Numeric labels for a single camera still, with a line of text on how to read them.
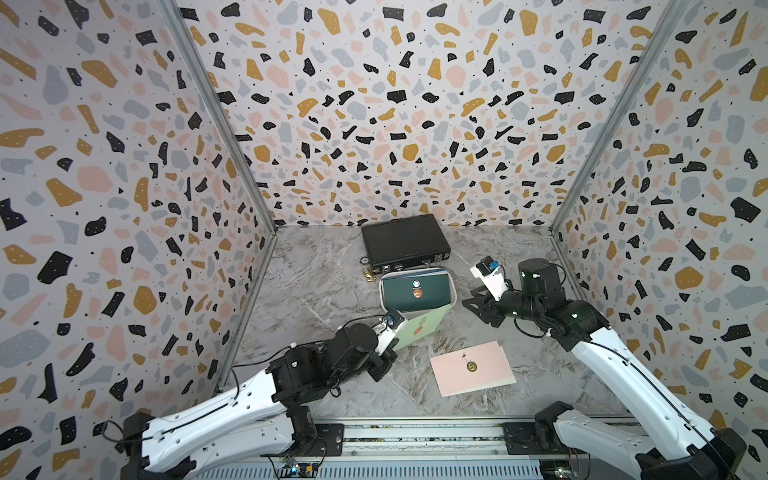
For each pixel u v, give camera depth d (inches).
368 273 41.9
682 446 15.0
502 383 33.0
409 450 28.8
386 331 22.4
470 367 33.7
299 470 27.8
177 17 27.5
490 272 24.3
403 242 43.3
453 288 38.2
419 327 29.0
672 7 27.7
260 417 17.7
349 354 18.7
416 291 38.4
